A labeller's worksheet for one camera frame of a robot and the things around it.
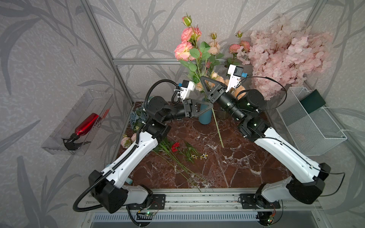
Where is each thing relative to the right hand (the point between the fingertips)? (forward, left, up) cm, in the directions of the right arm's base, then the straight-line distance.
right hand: (201, 78), depth 50 cm
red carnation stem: (0, +15, -53) cm, 55 cm away
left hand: (-9, -3, -8) cm, 12 cm away
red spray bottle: (-13, +54, -22) cm, 60 cm away
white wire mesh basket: (-8, -52, -25) cm, 58 cm away
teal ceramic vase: (+21, -6, -50) cm, 55 cm away
